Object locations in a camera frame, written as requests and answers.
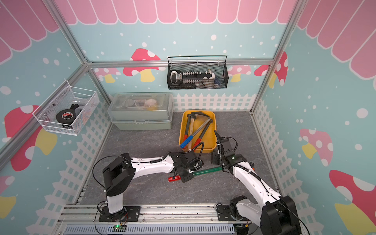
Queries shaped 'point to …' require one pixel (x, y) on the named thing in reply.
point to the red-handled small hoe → (187, 128)
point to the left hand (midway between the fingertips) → (186, 176)
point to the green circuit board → (119, 228)
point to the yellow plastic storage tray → (209, 137)
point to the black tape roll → (66, 116)
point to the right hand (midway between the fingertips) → (215, 156)
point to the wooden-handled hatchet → (193, 116)
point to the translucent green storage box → (140, 111)
